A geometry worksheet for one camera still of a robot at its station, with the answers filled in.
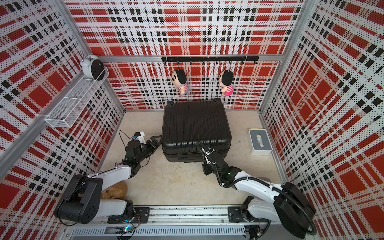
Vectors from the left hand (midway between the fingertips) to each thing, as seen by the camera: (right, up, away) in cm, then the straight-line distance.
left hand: (164, 139), depth 88 cm
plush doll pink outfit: (+38, +37, +5) cm, 53 cm away
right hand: (+25, -12, -4) cm, 28 cm away
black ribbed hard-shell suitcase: (+13, +9, -4) cm, 17 cm away
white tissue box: (+61, -3, +7) cm, 61 cm away
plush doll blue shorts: (+8, +37, +2) cm, 38 cm away
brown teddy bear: (-19, -25, -15) cm, 35 cm away
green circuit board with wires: (-13, -41, -19) cm, 47 cm away
